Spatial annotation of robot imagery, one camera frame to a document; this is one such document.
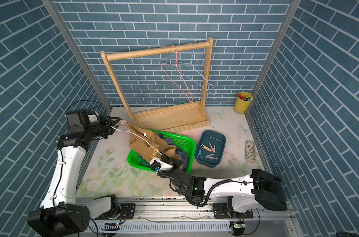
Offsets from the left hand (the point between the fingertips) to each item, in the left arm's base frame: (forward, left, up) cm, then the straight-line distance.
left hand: (124, 118), depth 72 cm
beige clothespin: (-5, -47, -30) cm, 56 cm away
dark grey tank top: (-7, -29, -25) cm, 39 cm away
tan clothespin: (-16, -17, -5) cm, 23 cm away
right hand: (-15, -22, -8) cm, 27 cm away
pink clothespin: (0, -50, -30) cm, 58 cm away
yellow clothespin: (+1, -45, -29) cm, 53 cm away
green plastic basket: (-8, -1, -31) cm, 32 cm away
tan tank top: (-8, -10, -12) cm, 18 cm away
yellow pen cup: (+35, -75, -20) cm, 85 cm away
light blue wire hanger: (+42, -36, +4) cm, 56 cm away
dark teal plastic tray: (0, -48, -30) cm, 56 cm away
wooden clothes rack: (+31, -21, -35) cm, 51 cm away
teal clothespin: (-3, -40, -30) cm, 50 cm away
